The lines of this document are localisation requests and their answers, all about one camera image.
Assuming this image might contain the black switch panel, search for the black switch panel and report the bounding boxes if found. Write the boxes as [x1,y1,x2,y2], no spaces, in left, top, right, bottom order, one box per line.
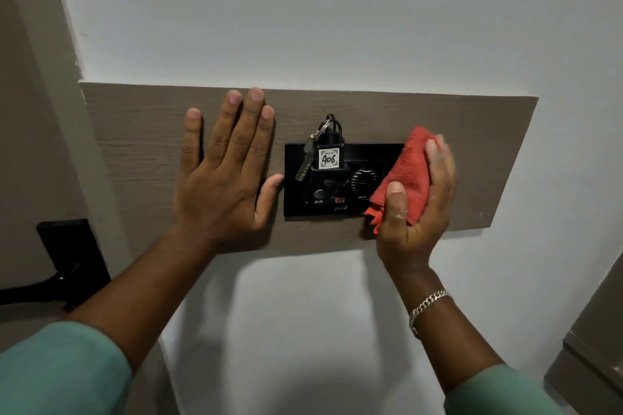
[284,142,406,219]

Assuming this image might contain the silver key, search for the silver key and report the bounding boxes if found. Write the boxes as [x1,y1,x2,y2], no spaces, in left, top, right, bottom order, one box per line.
[295,134,318,183]

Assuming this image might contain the brown door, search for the brown door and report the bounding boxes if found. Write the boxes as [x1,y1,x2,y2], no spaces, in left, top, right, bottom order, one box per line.
[0,0,135,355]

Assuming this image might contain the red cleaning cloth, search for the red cleaning cloth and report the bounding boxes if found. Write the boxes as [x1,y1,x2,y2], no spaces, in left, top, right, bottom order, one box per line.
[362,126,439,235]

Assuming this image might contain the grey wooden cabinet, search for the grey wooden cabinet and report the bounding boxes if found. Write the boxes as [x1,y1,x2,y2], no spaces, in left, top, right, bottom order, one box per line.
[544,254,623,415]

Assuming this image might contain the black door handle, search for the black door handle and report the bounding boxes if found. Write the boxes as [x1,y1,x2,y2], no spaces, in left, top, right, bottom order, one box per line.
[0,219,112,313]

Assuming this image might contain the black key tag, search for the black key tag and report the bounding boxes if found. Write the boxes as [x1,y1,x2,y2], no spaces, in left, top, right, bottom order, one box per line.
[317,113,347,173]

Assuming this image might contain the person's left hand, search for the person's left hand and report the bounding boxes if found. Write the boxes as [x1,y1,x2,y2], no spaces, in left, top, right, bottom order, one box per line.
[173,87,285,248]

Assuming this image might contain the person's right forearm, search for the person's right forearm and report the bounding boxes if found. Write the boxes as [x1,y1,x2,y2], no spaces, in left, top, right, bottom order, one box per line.
[389,266,565,415]

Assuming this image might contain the silver chain bracelet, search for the silver chain bracelet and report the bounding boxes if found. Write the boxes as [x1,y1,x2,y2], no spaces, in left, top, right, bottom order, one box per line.
[408,290,454,339]

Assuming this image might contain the wide wooden backing board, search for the wide wooden backing board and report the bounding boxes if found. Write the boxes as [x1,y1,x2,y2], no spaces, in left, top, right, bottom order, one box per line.
[79,82,539,256]

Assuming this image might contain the person's right hand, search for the person's right hand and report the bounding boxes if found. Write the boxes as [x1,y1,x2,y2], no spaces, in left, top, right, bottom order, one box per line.
[376,134,458,274]

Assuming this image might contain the person's left forearm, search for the person's left forearm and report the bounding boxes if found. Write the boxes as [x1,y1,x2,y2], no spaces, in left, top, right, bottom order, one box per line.
[0,230,220,415]

